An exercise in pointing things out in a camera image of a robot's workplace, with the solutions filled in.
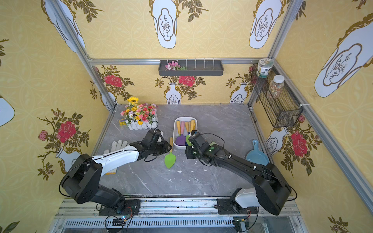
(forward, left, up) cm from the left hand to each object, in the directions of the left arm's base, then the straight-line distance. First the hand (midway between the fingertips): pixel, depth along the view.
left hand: (166, 146), depth 90 cm
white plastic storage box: (+12, -13, -5) cm, 18 cm away
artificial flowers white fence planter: (+18, +18, +8) cm, 27 cm away
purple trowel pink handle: (+7, -9, -4) cm, 12 cm away
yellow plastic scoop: (+17, -17, -1) cm, 24 cm away
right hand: (-4, -14, +4) cm, 15 cm away
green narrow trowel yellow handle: (-6, -2, -5) cm, 8 cm away
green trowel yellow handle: (+18, -13, -2) cm, 22 cm away
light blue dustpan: (-6, -56, -4) cm, 57 cm away
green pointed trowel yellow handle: (+15, -7, -1) cm, 17 cm away
